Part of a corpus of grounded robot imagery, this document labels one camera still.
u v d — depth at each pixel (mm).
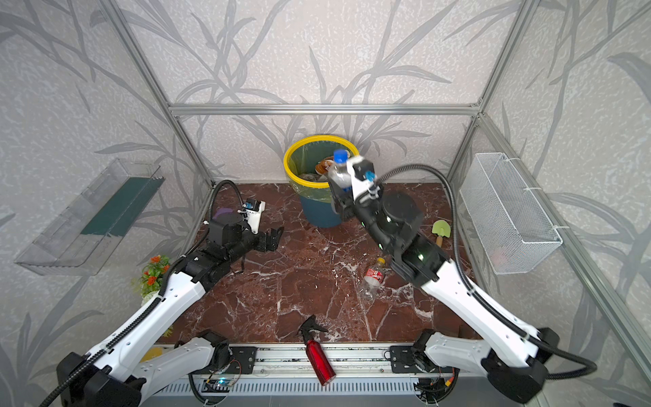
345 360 752
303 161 973
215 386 721
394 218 394
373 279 874
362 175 434
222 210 1116
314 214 868
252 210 650
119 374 393
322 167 990
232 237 569
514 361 373
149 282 737
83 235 643
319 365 704
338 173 542
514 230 611
